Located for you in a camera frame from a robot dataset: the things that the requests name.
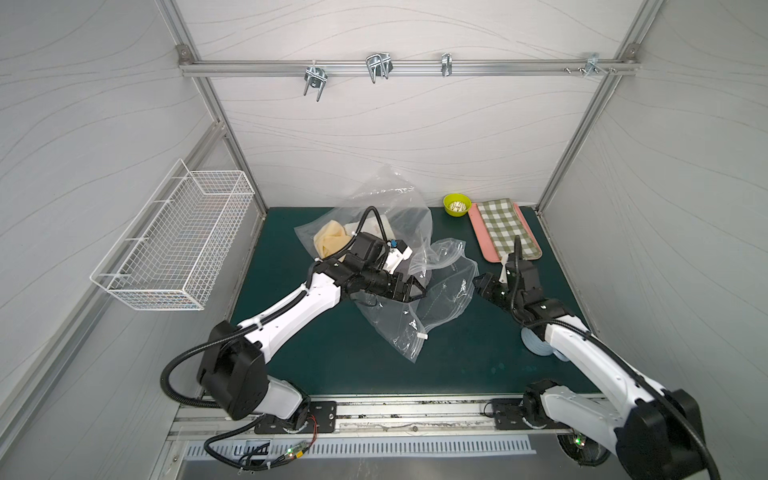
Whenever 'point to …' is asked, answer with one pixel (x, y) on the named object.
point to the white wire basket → (171, 256)
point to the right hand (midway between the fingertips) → (479, 280)
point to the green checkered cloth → (504, 223)
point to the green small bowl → (456, 204)
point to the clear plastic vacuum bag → (441, 264)
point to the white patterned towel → (372, 226)
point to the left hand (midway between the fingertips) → (415, 293)
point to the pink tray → (484, 240)
